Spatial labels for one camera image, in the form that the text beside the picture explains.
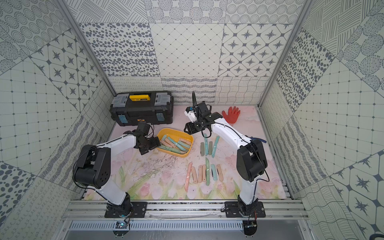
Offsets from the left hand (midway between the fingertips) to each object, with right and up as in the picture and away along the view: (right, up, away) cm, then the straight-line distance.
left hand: (159, 146), depth 94 cm
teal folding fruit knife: (+34, -12, -5) cm, 36 cm away
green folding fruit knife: (+30, -19, -10) cm, 37 cm away
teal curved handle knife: (+35, -4, +2) cm, 35 cm away
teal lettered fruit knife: (+30, -1, +5) cm, 31 cm away
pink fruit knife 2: (+28, -16, -10) cm, 34 cm away
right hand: (+19, +11, -7) cm, 23 cm away
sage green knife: (+33, -2, +4) cm, 33 cm away
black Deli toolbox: (-20, +25, +2) cm, 32 cm away
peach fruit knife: (+38, -16, -8) cm, 42 cm away
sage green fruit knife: (+27, -2, +3) cm, 28 cm away
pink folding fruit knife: (+22, -15, -8) cm, 28 cm away
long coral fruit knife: (+18, -19, -12) cm, 29 cm away
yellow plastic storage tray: (+9, +2, +5) cm, 10 cm away
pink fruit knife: (+26, -14, -8) cm, 30 cm away
